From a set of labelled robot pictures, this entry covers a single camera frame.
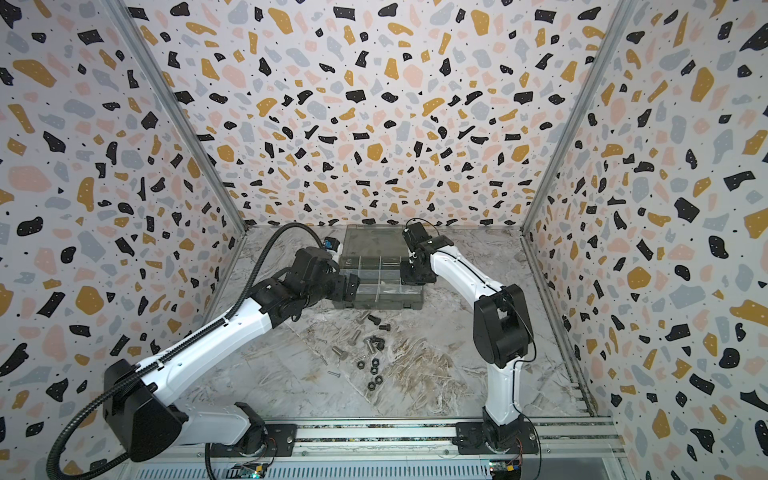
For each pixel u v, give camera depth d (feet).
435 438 2.50
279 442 2.41
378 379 2.75
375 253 4.43
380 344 2.94
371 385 2.72
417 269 2.36
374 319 3.12
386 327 3.10
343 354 2.88
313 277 1.95
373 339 2.95
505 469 2.35
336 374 2.79
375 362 2.86
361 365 2.81
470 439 2.45
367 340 2.95
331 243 2.26
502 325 1.67
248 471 2.30
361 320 3.11
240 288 3.46
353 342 2.95
